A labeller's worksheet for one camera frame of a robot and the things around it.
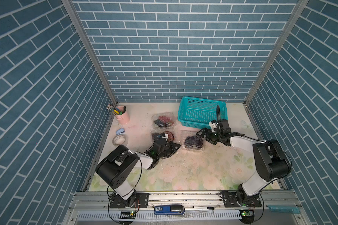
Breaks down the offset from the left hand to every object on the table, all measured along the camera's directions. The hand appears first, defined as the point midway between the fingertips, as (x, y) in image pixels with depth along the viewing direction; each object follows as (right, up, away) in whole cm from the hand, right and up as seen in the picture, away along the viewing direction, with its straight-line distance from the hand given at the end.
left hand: (184, 147), depth 87 cm
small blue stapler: (-46, +9, +12) cm, 48 cm away
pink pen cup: (-44, +18, +15) cm, 50 cm away
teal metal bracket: (+51, -29, -15) cm, 61 cm away
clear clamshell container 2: (-12, +13, +13) cm, 21 cm away
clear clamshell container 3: (-15, +9, +9) cm, 20 cm away
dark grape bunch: (+7, +3, +5) cm, 9 cm away
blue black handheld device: (-9, -25, -20) cm, 33 cm away
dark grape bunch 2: (-19, +6, +5) cm, 21 cm away
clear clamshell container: (+1, +7, +11) cm, 13 cm away
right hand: (+12, +6, +7) cm, 15 cm away
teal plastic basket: (+12, +22, +28) cm, 38 cm away
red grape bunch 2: (-9, +5, +8) cm, 13 cm away
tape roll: (-45, +3, +11) cm, 46 cm away
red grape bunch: (-12, +17, +16) cm, 26 cm away
